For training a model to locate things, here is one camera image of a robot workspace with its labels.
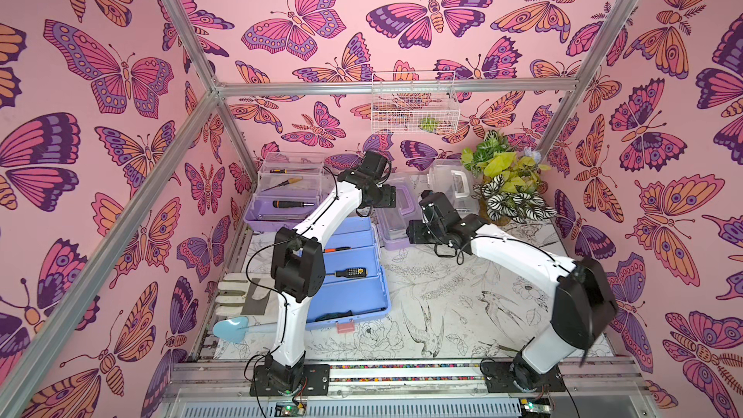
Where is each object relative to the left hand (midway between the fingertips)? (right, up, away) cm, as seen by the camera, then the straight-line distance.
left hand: (389, 198), depth 93 cm
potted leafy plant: (+35, +2, -9) cm, 36 cm away
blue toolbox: (-10, -24, -11) cm, 29 cm away
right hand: (+8, -9, -7) cm, 13 cm away
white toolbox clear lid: (+26, +7, +15) cm, 31 cm away
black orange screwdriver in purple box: (-38, -2, +20) cm, 43 cm away
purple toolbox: (-38, +4, +20) cm, 44 cm away
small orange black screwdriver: (-15, -15, -8) cm, 23 cm away
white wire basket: (+8, +32, +2) cm, 33 cm away
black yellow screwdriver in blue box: (-9, -21, -10) cm, 25 cm away
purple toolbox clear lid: (+2, -8, +10) cm, 13 cm away
